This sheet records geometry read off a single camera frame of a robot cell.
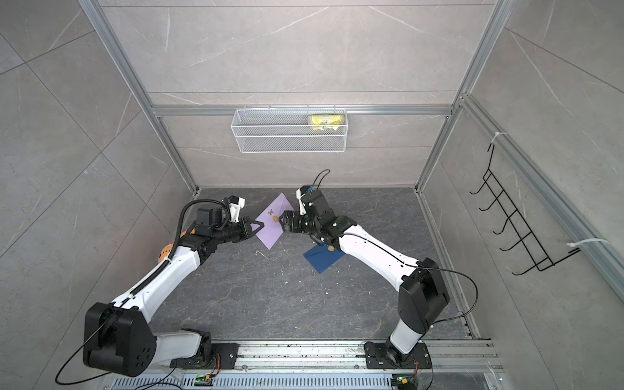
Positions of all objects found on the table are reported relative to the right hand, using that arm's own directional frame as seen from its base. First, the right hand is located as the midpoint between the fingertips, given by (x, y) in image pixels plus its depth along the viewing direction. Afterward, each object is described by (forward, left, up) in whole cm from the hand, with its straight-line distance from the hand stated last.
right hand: (289, 218), depth 80 cm
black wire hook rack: (-21, -64, +10) cm, 68 cm away
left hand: (0, +8, -1) cm, 8 cm away
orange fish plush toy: (-4, +47, -14) cm, 50 cm away
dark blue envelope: (-2, -12, -22) cm, 25 cm away
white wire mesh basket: (+41, +2, +8) cm, 41 cm away
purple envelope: (+4, +8, -4) cm, 10 cm away
